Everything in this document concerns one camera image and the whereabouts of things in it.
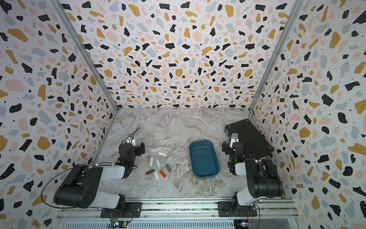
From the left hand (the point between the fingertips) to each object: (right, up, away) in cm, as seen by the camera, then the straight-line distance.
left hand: (135, 142), depth 92 cm
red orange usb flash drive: (+19, -19, -4) cm, 27 cm away
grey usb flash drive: (+22, -16, -2) cm, 27 cm away
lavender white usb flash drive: (+15, -13, -2) cm, 20 cm away
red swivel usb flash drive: (+11, -18, -4) cm, 21 cm away
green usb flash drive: (+12, -13, -2) cm, 17 cm away
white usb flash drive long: (+15, -19, -6) cm, 25 cm away
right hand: (+65, 0, +2) cm, 65 cm away
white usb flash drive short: (+17, -9, +3) cm, 19 cm away
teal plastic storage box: (+45, -13, 0) cm, 47 cm away
